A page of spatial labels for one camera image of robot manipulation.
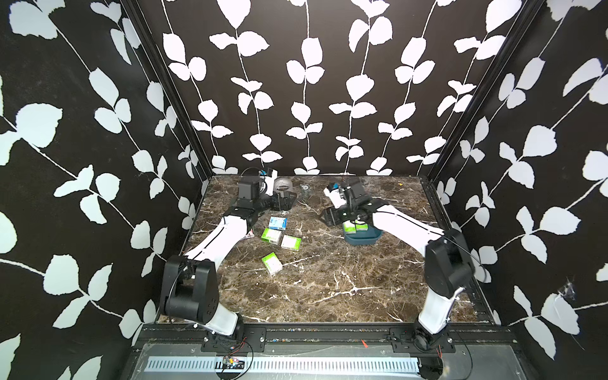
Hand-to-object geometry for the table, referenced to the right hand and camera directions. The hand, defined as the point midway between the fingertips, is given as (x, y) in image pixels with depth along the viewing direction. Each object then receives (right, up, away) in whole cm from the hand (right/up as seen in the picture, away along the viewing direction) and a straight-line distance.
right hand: (322, 211), depth 89 cm
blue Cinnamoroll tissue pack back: (-19, -6, +12) cm, 23 cm away
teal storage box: (+17, -11, +5) cm, 21 cm away
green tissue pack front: (+12, -7, +9) cm, 16 cm away
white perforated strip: (-11, -45, -19) cm, 50 cm away
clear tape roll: (-19, +12, +26) cm, 34 cm away
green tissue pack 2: (-12, -13, +4) cm, 18 cm away
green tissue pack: (-21, -10, +6) cm, 24 cm away
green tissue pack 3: (-19, -20, -1) cm, 27 cm away
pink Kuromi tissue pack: (-30, -10, +7) cm, 32 cm away
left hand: (-13, +8, -3) cm, 16 cm away
